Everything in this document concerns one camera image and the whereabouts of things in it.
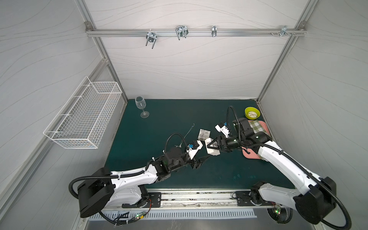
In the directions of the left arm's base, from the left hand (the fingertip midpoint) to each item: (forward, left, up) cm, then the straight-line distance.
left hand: (206, 151), depth 70 cm
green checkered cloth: (+29, -40, -18) cm, 53 cm away
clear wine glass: (+39, +44, -7) cm, 59 cm away
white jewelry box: (-1, -3, +3) cm, 4 cm away
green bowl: (+40, -39, -16) cm, 58 cm away
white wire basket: (+10, +61, +12) cm, 63 cm away
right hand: (+3, -3, 0) cm, 4 cm away
